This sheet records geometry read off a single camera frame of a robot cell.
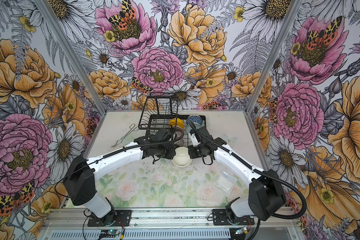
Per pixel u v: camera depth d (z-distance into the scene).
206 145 0.62
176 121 0.84
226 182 0.87
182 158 0.84
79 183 0.44
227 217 0.68
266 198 0.42
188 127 1.03
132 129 1.11
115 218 0.72
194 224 0.73
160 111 1.09
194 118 1.11
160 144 0.62
